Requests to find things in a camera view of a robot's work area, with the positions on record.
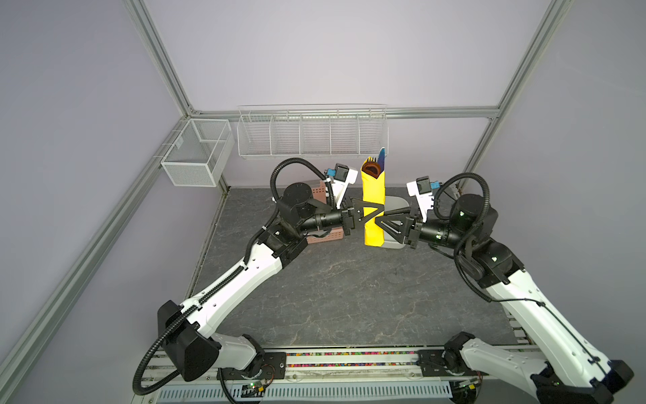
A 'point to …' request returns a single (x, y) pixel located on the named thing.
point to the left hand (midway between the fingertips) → (383, 214)
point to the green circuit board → (252, 390)
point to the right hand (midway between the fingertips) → (376, 221)
